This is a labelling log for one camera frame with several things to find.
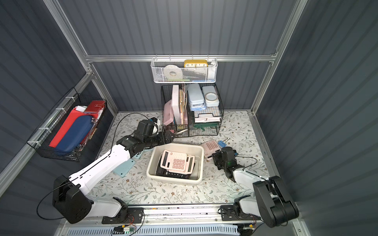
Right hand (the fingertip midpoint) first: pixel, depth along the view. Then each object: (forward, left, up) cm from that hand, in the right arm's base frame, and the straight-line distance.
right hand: (214, 156), depth 91 cm
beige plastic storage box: (+2, +11, +3) cm, 12 cm away
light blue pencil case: (+29, +11, +20) cm, 37 cm away
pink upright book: (+24, +25, +22) cm, 41 cm away
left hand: (+2, +26, +18) cm, 31 cm away
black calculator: (-10, +32, 0) cm, 34 cm away
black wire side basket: (-9, +77, +32) cm, 84 cm away
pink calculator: (-5, +25, +4) cm, 26 cm away
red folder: (+9, +76, +28) cm, 81 cm away
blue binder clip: (+12, -7, -4) cm, 14 cm away
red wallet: (+15, +67, +28) cm, 74 cm away
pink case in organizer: (+25, +31, +9) cm, 40 cm away
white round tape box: (+32, +1, +19) cm, 37 cm away
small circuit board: (-38, +47, -3) cm, 60 cm away
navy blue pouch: (-2, +68, +28) cm, 74 cm away
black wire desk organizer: (+24, +16, +17) cm, 33 cm away
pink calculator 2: (+6, +2, 0) cm, 7 cm away
